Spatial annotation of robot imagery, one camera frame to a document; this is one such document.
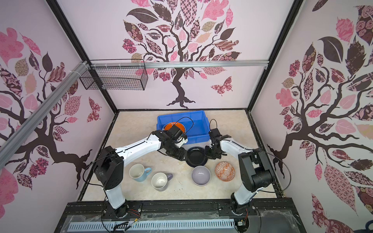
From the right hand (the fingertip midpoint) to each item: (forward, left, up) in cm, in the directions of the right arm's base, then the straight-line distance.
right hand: (207, 154), depth 92 cm
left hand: (-5, +16, +6) cm, 18 cm away
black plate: (-1, +8, 0) cm, 8 cm away
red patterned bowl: (-11, -10, -1) cm, 15 cm away
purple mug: (-16, +29, -1) cm, 33 cm away
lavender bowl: (-13, +5, -1) cm, 14 cm away
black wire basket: (+44, +60, +32) cm, 81 cm away
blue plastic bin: (+28, +6, -1) cm, 28 cm away
